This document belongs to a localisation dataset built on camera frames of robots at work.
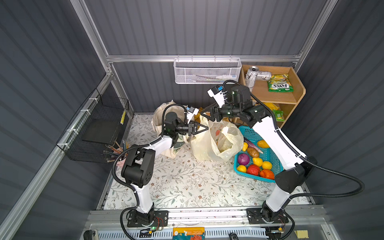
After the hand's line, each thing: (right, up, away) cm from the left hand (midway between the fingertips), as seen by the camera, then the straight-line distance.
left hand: (208, 129), depth 76 cm
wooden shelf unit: (+47, +16, +10) cm, 50 cm away
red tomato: (+26, -22, +6) cm, 35 cm away
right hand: (-2, +8, -7) cm, 11 cm away
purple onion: (+22, -18, +12) cm, 31 cm away
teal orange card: (-10, -49, -7) cm, 50 cm away
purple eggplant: (+29, -10, +19) cm, 36 cm away
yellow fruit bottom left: (+20, -23, +8) cm, 31 cm away
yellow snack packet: (+44, +15, +21) cm, 51 cm away
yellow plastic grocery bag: (+5, -5, -9) cm, 11 cm away
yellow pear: (+26, -11, +19) cm, 34 cm away
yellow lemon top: (+31, -19, +12) cm, 38 cm away
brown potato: (+29, -14, +15) cm, 35 cm away
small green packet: (+47, +9, +17) cm, 50 cm away
